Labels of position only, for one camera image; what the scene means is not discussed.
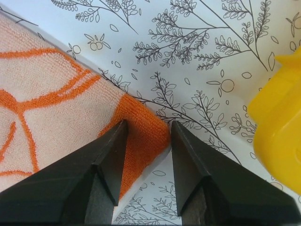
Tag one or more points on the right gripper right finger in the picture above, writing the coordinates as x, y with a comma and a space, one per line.
210, 188

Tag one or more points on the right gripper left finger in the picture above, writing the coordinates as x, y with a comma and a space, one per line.
80, 188

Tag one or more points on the orange patterned towel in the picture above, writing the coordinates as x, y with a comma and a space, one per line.
50, 106

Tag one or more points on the yellow plastic tray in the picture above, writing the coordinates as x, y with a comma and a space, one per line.
276, 110

